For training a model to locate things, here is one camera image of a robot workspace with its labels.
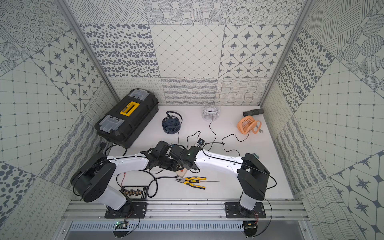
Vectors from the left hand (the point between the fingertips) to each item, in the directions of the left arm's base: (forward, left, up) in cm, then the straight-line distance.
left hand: (181, 163), depth 87 cm
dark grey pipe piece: (+42, -51, +2) cm, 66 cm away
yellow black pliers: (-8, -2, -2) cm, 9 cm away
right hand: (+1, -6, +6) cm, 9 cm away
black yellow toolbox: (+18, +34, +16) cm, 41 cm away
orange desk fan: (+24, -42, +9) cm, 50 cm away
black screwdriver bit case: (-16, +23, -1) cm, 28 cm away
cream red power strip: (-5, -1, -1) cm, 5 cm away
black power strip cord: (-10, +13, -3) cm, 17 cm away
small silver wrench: (+27, -54, -1) cm, 60 cm away
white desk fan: (+38, -18, +5) cm, 43 cm away
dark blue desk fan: (+26, +9, +4) cm, 28 cm away
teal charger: (+7, -47, -2) cm, 47 cm away
